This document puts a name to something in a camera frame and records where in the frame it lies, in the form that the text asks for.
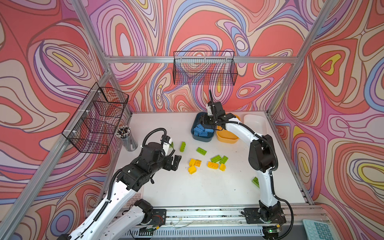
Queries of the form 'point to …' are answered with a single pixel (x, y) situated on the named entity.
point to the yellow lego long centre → (213, 165)
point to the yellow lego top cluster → (192, 162)
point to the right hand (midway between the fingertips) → (202, 122)
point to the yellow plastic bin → (225, 136)
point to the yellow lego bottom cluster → (192, 169)
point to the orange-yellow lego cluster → (198, 163)
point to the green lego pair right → (224, 159)
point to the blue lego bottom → (209, 130)
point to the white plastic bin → (259, 122)
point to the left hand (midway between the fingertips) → (174, 153)
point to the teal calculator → (317, 230)
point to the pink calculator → (136, 197)
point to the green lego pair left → (215, 159)
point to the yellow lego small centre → (222, 167)
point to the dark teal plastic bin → (196, 120)
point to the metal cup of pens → (123, 132)
